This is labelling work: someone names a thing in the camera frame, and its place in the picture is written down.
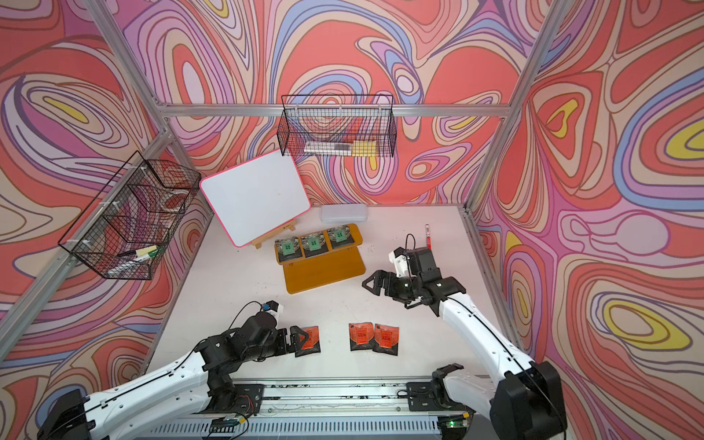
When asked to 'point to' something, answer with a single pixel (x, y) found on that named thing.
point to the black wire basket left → (124, 234)
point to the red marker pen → (429, 237)
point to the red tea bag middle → (361, 335)
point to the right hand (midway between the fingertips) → (377, 295)
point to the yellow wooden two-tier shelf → (322, 258)
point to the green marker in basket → (153, 253)
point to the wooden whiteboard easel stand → (258, 242)
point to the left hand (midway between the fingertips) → (302, 341)
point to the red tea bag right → (386, 339)
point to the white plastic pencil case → (344, 213)
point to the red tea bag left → (312, 343)
